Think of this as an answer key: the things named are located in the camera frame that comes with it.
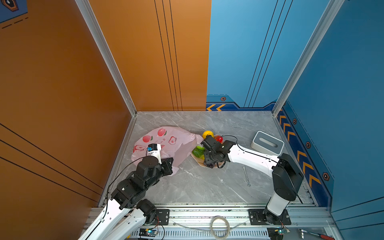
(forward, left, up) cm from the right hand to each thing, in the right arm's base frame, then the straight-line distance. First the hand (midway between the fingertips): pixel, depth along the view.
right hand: (207, 158), depth 86 cm
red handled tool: (-36, -54, -9) cm, 66 cm away
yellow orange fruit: (+16, -1, +4) cm, 16 cm away
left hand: (-8, +16, +15) cm, 23 cm away
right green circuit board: (-34, -34, -8) cm, 49 cm away
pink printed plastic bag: (+8, +18, +4) cm, 20 cm away
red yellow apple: (+13, -8, +1) cm, 16 cm away
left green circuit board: (-35, +30, -9) cm, 46 cm away
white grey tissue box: (+12, -39, -4) cm, 41 cm away
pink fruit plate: (-1, +3, -2) cm, 4 cm away
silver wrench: (-13, -23, -8) cm, 28 cm away
